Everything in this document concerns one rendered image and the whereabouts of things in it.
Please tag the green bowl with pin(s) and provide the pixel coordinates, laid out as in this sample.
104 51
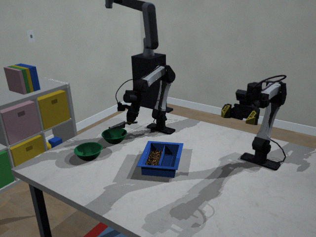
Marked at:
114 136
88 151

